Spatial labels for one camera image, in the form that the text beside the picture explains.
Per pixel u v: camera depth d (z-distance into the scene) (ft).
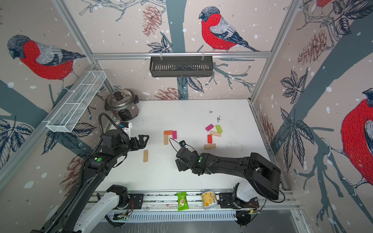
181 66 3.48
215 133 3.31
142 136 2.25
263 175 1.39
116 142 1.88
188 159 2.04
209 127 3.40
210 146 3.05
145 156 2.96
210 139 3.20
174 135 3.27
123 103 3.11
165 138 3.21
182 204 2.34
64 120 2.32
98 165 1.67
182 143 2.44
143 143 2.24
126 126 2.21
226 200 2.39
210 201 2.22
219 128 3.40
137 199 2.45
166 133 3.30
